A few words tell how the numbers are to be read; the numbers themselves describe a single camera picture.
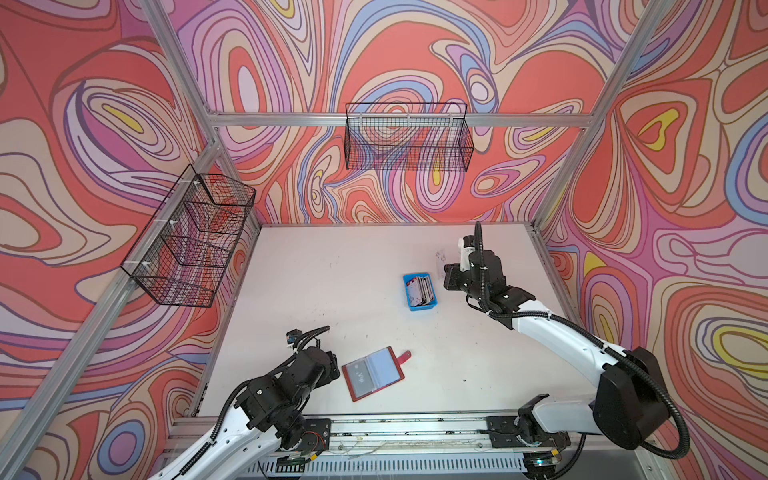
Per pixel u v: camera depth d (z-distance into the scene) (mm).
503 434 738
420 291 959
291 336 683
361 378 821
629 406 402
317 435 721
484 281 617
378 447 724
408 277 1004
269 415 513
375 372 827
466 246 733
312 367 568
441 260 861
